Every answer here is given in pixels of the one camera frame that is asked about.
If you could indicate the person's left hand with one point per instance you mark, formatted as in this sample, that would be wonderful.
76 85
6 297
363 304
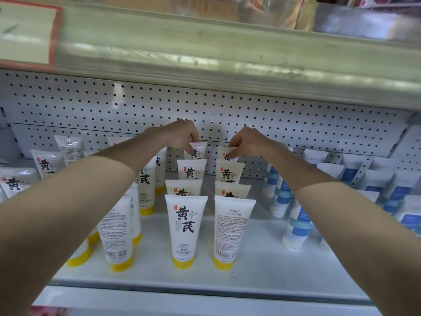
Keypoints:
179 134

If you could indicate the person's right hand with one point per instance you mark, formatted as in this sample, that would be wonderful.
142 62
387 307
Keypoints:
260 144

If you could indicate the group of blue-labelled white tubes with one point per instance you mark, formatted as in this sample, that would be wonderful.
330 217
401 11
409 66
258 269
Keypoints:
296 227

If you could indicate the row of yellow cap tubes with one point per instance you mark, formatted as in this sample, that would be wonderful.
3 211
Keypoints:
185 227

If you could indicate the person's left forearm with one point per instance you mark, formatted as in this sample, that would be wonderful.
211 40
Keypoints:
49 227

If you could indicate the person's right forearm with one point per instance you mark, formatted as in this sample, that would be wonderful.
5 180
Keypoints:
361 233

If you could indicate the red shelf label strip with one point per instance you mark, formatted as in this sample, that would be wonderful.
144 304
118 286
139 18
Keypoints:
56 36

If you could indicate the white paper price tag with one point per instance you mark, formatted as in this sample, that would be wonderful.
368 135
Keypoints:
26 36

